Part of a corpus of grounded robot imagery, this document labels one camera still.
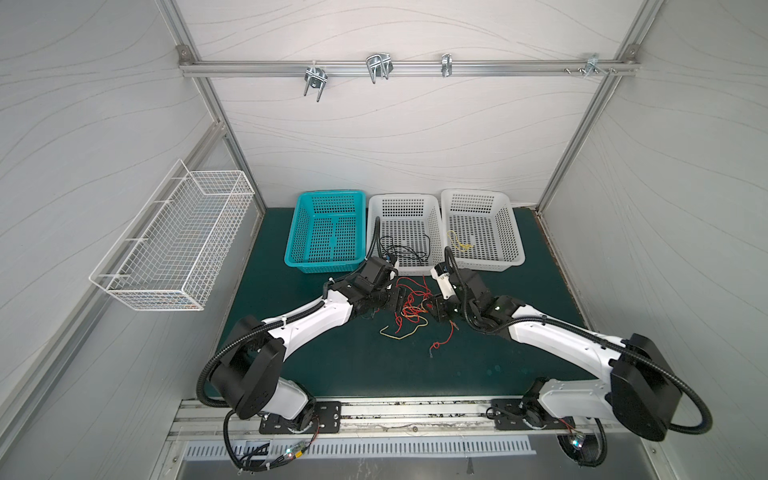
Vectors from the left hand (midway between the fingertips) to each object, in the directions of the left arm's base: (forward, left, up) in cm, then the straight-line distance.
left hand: (402, 290), depth 86 cm
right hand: (-2, -8, +2) cm, 9 cm away
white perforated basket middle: (+32, -4, -10) cm, 34 cm away
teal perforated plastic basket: (+31, +29, -10) cm, 44 cm away
